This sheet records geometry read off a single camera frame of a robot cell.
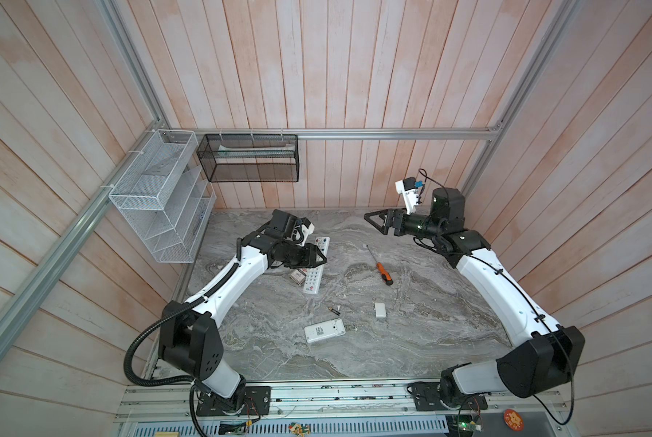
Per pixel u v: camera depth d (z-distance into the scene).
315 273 0.78
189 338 0.43
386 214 0.64
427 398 0.73
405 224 0.65
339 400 0.75
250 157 1.04
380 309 0.90
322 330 0.84
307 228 0.76
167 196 0.69
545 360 0.40
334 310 0.90
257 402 0.73
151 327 0.39
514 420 0.70
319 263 0.77
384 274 0.98
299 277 0.98
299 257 0.71
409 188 0.65
